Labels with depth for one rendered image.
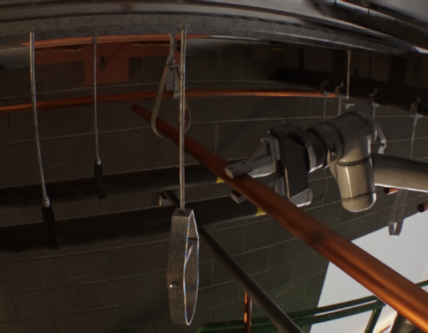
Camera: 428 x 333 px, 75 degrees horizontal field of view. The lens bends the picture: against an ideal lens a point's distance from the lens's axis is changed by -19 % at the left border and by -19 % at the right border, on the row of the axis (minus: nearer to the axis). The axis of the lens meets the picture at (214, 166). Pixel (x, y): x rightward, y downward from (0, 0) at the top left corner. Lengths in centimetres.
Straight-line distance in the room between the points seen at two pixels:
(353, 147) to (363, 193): 11
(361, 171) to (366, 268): 39
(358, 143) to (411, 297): 43
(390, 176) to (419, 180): 10
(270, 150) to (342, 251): 27
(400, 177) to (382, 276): 59
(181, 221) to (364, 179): 41
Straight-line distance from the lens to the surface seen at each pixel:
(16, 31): 65
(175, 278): 76
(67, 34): 87
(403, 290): 36
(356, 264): 38
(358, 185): 75
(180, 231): 75
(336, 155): 67
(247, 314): 142
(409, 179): 94
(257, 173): 131
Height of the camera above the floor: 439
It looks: 18 degrees down
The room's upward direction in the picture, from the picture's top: 1 degrees clockwise
